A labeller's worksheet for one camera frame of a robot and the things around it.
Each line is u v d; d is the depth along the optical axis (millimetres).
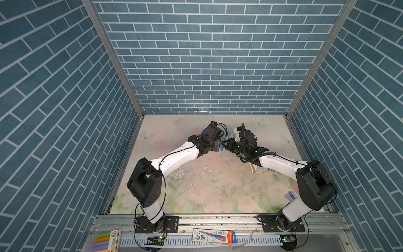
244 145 693
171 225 727
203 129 674
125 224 751
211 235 695
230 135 865
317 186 456
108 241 680
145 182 445
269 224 736
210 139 643
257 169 894
